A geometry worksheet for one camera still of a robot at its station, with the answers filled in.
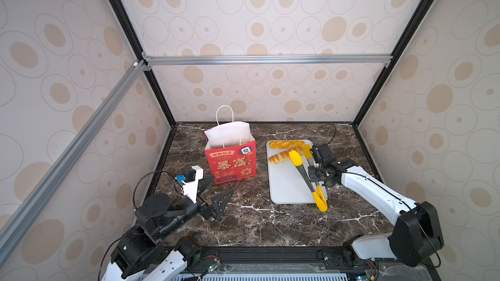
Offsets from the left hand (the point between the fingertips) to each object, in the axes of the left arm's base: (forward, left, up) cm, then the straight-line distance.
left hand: (227, 186), depth 56 cm
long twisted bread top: (+40, -25, -31) cm, 57 cm away
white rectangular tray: (+18, -24, -34) cm, 45 cm away
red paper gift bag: (+21, +1, -11) cm, 23 cm away
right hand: (+18, -34, -23) cm, 45 cm away
